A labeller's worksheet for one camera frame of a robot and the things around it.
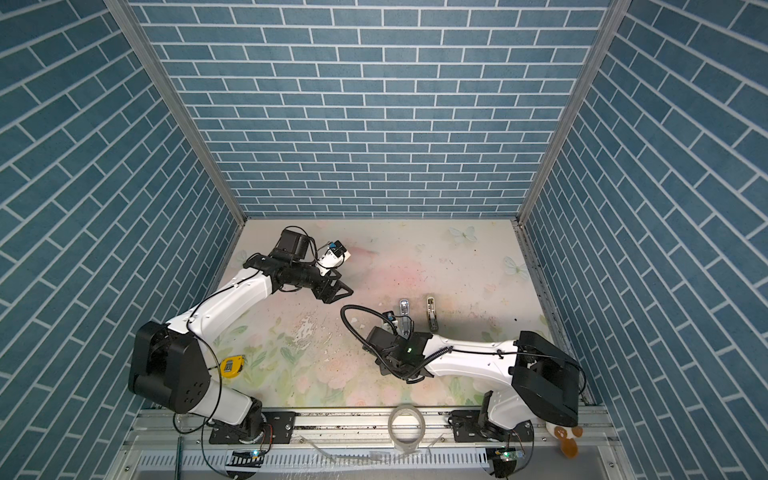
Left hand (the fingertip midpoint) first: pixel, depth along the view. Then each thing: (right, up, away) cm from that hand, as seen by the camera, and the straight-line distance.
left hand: (344, 282), depth 83 cm
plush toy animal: (+55, -35, -14) cm, 67 cm away
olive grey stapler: (+25, -10, +9) cm, 29 cm away
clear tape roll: (+18, -38, -12) cm, 44 cm away
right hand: (+11, -20, -1) cm, 23 cm away
